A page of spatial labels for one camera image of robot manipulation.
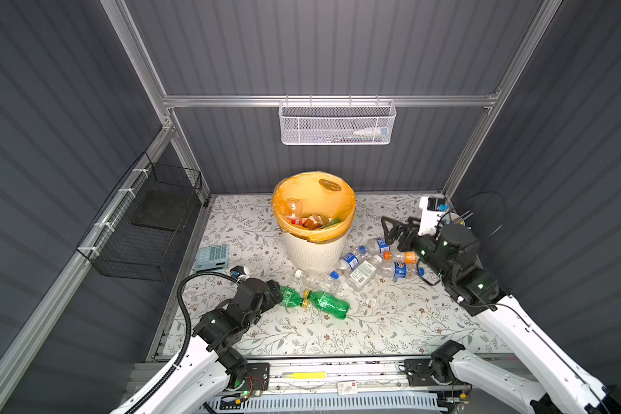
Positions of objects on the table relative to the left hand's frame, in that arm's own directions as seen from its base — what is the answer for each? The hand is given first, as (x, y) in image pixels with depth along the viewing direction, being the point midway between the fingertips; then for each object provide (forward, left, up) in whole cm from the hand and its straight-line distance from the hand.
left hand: (270, 291), depth 78 cm
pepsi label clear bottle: (+8, -44, -7) cm, 45 cm away
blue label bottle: (+20, -39, -9) cm, 45 cm away
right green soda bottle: (-2, -17, -7) cm, 19 cm away
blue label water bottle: (+13, -28, -7) cm, 32 cm away
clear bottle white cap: (+5, -20, -7) cm, 21 cm away
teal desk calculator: (+19, +24, -10) cm, 32 cm away
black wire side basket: (+11, +36, +15) cm, 41 cm away
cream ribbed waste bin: (+10, -15, +2) cm, 18 cm away
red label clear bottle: (+27, -8, +7) cm, 29 cm away
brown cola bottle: (+22, -14, +5) cm, 27 cm away
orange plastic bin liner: (+32, -17, +10) cm, 37 cm away
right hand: (+7, -36, +23) cm, 44 cm away
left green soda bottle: (+2, -6, -10) cm, 12 cm away
